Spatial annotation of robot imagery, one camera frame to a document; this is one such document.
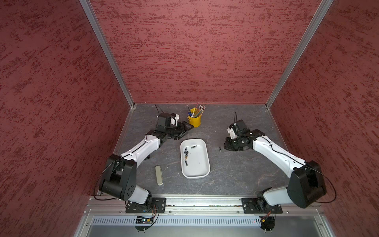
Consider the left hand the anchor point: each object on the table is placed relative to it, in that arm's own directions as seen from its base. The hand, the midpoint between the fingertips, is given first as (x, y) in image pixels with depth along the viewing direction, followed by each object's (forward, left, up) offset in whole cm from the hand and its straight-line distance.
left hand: (191, 131), depth 84 cm
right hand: (-7, -20, -7) cm, 23 cm away
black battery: (-2, -2, -16) cm, 16 cm away
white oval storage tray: (-10, -2, -16) cm, 19 cm away
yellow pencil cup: (+16, -3, -12) cm, 20 cm away
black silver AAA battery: (-6, +2, -16) cm, 18 cm away
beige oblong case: (-21, +17, -14) cm, 31 cm away
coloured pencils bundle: (+20, -4, -4) cm, 20 cm away
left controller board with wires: (-42, +24, -20) cm, 52 cm away
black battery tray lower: (-13, +3, -16) cm, 21 cm away
